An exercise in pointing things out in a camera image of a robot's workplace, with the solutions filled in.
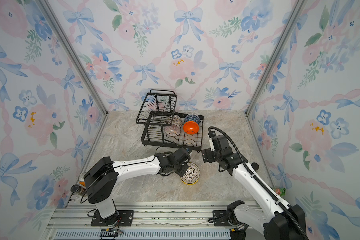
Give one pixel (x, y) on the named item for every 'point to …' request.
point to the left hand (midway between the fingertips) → (186, 166)
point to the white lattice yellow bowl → (192, 175)
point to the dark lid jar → (76, 188)
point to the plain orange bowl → (190, 127)
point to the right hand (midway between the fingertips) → (212, 149)
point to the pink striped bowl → (172, 130)
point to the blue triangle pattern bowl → (192, 117)
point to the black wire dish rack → (163, 125)
